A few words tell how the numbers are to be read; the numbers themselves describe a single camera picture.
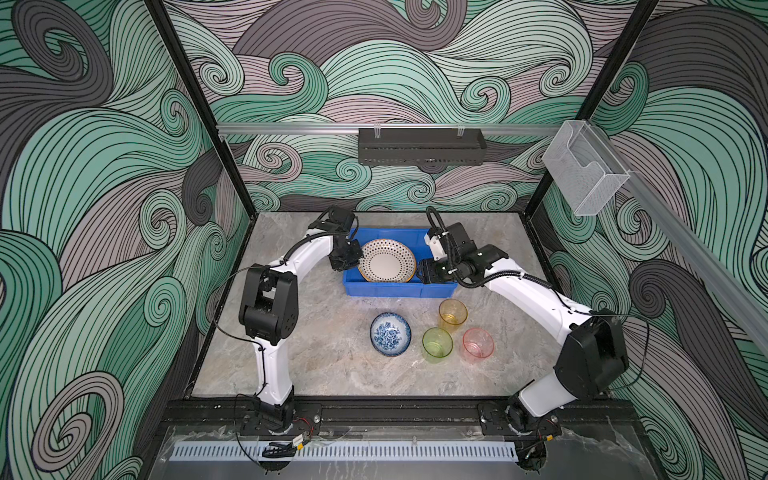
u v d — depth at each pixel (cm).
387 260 101
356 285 91
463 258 62
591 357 42
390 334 83
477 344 84
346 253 81
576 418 74
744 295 52
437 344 85
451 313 91
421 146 97
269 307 52
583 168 79
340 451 70
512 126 95
